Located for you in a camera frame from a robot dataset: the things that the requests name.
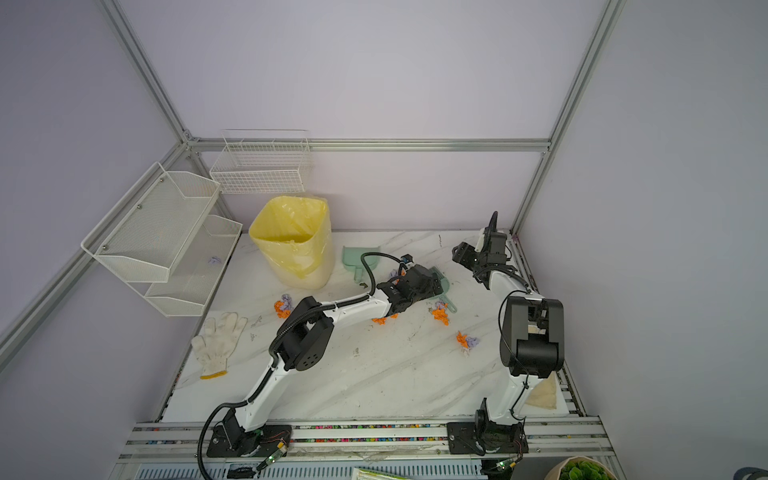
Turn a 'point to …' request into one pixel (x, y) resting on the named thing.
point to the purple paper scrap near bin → (287, 300)
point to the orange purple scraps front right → (465, 340)
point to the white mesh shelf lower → (193, 279)
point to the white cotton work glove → (218, 344)
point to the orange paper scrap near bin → (281, 313)
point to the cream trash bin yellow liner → (293, 235)
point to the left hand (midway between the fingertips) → (430, 284)
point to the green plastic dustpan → (351, 259)
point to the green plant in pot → (580, 468)
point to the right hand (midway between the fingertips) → (459, 250)
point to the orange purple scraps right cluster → (440, 312)
